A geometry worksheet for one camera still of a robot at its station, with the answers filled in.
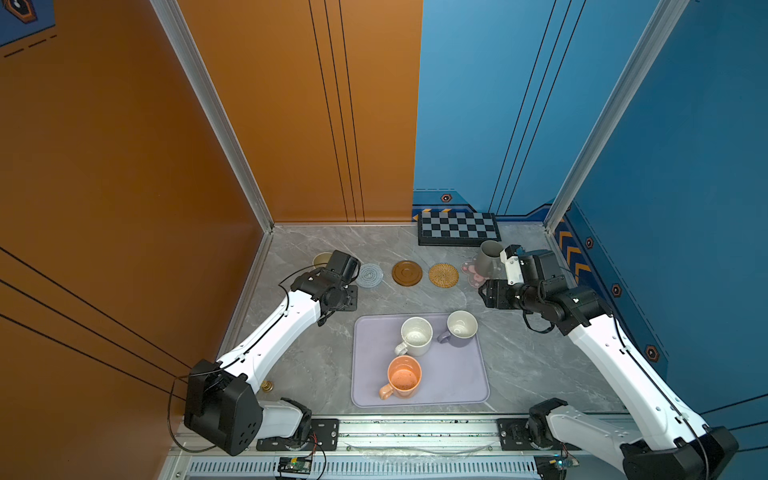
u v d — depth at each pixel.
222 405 0.40
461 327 0.91
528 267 0.56
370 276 1.05
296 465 0.72
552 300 0.52
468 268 1.06
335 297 0.59
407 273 1.05
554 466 0.70
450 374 0.83
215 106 0.85
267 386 0.80
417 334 0.89
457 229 1.16
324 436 0.73
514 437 0.72
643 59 0.76
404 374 0.82
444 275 1.05
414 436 0.76
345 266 0.64
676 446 0.37
